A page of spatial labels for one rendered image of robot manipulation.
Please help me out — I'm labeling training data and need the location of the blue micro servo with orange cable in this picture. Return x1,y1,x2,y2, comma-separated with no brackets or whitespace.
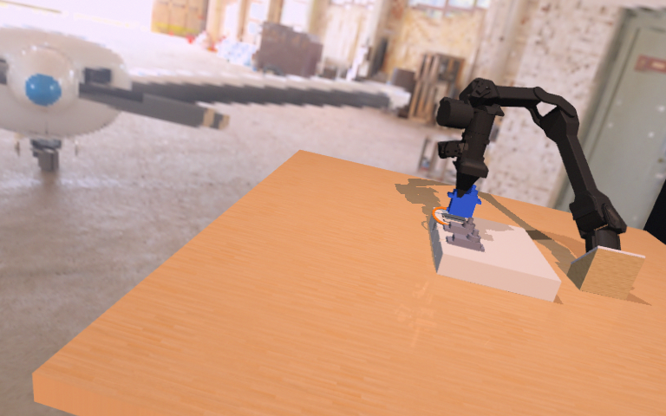
432,185,482,225

